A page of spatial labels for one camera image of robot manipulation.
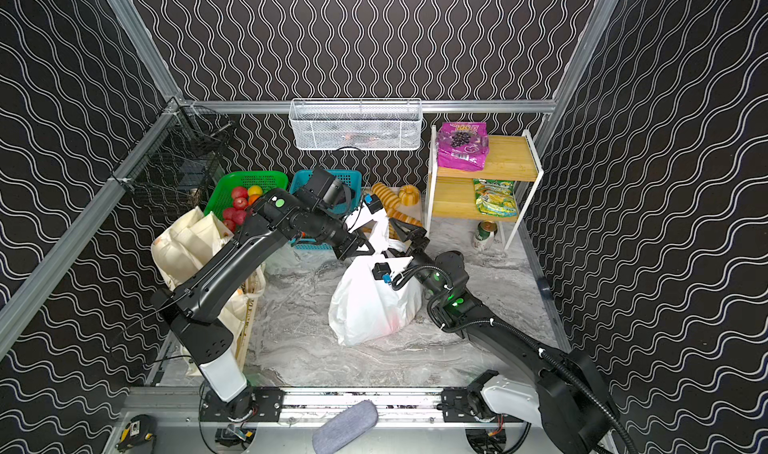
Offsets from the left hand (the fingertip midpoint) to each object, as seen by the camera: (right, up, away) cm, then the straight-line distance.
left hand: (378, 250), depth 67 cm
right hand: (+4, +6, +4) cm, 8 cm away
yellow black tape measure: (-55, -42, +2) cm, 69 cm away
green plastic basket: (-60, +17, +44) cm, 76 cm away
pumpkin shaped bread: (+11, +18, +49) cm, 53 cm away
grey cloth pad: (-8, -41, +3) cm, 42 cm away
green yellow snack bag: (+37, +15, +28) cm, 49 cm away
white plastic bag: (-2, -13, +3) cm, 14 cm away
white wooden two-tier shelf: (+23, +16, +31) cm, 42 cm away
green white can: (+34, +3, +31) cm, 46 cm away
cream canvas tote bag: (-49, +2, +11) cm, 50 cm away
